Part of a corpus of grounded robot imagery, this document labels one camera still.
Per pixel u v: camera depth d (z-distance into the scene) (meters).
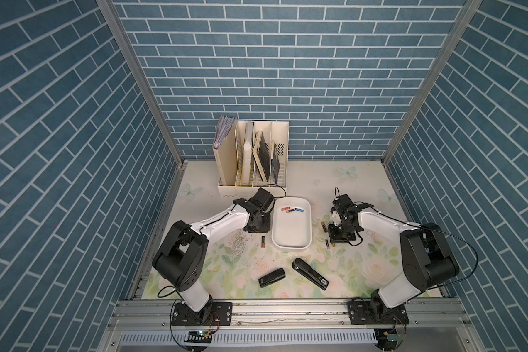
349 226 0.69
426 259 0.46
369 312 0.73
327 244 0.90
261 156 0.99
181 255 0.45
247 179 1.05
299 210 1.00
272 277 0.83
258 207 0.67
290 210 1.00
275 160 1.10
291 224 0.96
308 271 0.79
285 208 1.00
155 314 0.75
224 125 0.94
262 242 0.91
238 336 0.77
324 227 0.95
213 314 0.72
